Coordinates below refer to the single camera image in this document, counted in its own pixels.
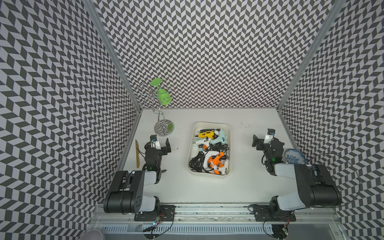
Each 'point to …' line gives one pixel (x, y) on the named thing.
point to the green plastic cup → (163, 97)
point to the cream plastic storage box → (210, 149)
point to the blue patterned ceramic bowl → (294, 156)
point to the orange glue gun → (215, 160)
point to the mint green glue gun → (202, 142)
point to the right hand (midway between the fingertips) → (261, 137)
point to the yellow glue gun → (207, 134)
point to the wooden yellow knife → (137, 153)
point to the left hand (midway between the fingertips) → (160, 140)
